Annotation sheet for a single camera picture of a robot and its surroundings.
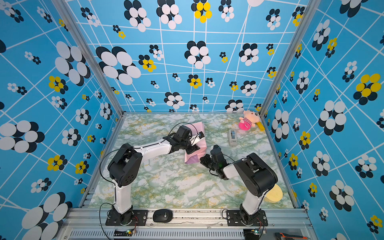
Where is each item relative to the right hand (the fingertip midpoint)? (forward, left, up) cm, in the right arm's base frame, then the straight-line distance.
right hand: (200, 158), depth 95 cm
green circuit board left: (-39, +38, -2) cm, 54 cm away
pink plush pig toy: (+28, -36, +6) cm, 45 cm away
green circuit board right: (-38, -27, -1) cm, 46 cm away
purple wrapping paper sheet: (+3, +1, 0) cm, 3 cm away
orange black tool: (-39, -37, 0) cm, 54 cm away
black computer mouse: (-32, +19, +2) cm, 37 cm away
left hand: (+7, +1, +7) cm, 10 cm away
